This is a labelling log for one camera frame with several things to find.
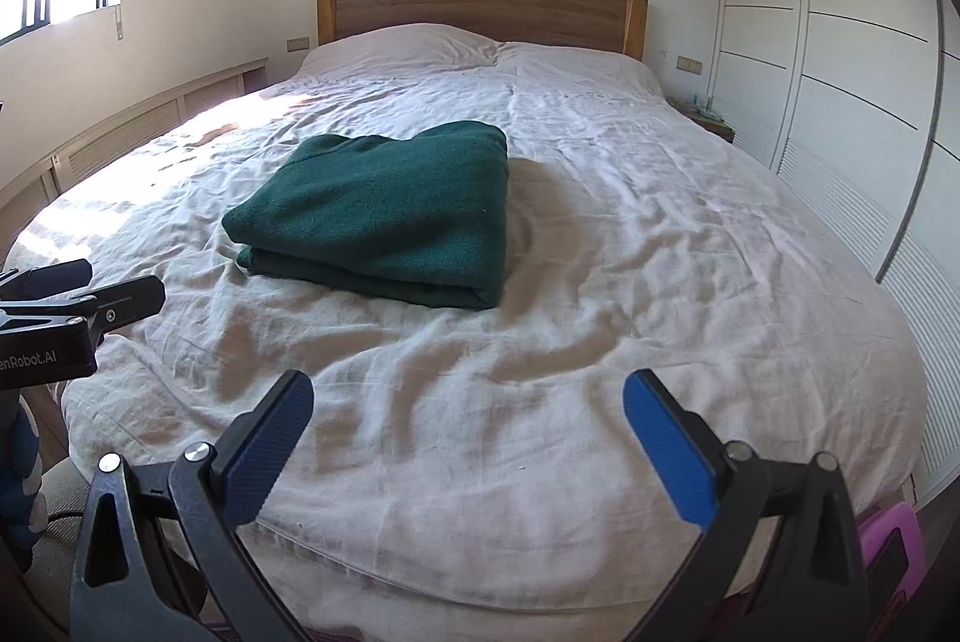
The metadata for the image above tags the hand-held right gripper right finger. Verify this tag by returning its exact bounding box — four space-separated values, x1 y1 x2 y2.
622 368 871 642

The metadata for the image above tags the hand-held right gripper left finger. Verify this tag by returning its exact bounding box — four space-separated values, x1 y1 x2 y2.
70 369 314 642

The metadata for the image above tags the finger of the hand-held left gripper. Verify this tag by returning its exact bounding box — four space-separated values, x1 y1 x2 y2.
0 259 92 302
0 276 166 338

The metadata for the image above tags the green knitted sweater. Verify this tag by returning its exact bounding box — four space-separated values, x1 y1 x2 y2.
221 121 511 311

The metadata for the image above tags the blue white patterned cloth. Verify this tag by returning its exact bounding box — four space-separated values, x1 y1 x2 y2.
0 398 50 572

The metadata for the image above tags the bed with white duvet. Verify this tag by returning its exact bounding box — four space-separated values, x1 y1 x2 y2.
4 23 931 613

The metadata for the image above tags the grey fabric seat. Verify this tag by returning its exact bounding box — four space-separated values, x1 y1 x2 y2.
22 460 102 620

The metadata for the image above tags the pink plastic thing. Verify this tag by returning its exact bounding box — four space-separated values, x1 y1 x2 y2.
859 503 922 613

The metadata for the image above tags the wooden nightstand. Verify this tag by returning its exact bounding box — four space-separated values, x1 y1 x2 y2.
667 96 734 144

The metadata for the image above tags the white pillow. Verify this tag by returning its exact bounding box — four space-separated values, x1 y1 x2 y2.
496 42 662 97
296 22 502 82

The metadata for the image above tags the white wardrobe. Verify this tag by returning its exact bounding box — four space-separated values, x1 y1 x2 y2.
709 0 960 500

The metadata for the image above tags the wooden headboard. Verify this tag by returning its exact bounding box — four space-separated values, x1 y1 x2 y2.
316 0 648 64

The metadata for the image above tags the low beige wall cabinet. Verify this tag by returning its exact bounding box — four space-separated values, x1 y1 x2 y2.
0 58 269 260

